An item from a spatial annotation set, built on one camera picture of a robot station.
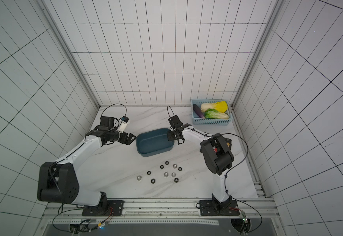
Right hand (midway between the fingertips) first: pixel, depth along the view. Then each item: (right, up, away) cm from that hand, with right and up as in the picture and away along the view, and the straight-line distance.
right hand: (164, 135), depth 97 cm
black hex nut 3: (-8, -21, -12) cm, 25 cm away
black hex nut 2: (-1, -18, -10) cm, 20 cm away
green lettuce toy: (+36, +15, +7) cm, 39 cm away
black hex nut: (+2, -16, -8) cm, 18 cm away
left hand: (-22, 0, -9) cm, 24 cm away
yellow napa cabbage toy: (+43, +21, +13) cm, 50 cm away
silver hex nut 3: (+6, -21, -14) cm, 26 cm away
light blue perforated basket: (+23, +10, +6) cm, 26 cm away
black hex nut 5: (+8, -23, -16) cm, 29 cm away
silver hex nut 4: (-14, -23, -14) cm, 30 cm away
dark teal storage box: (-7, -5, -2) cm, 9 cm away
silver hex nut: (+7, -17, -10) cm, 21 cm away
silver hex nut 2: (+2, -21, -14) cm, 25 cm away
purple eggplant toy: (+25, +18, +16) cm, 35 cm away
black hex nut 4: (-6, -24, -16) cm, 29 cm away
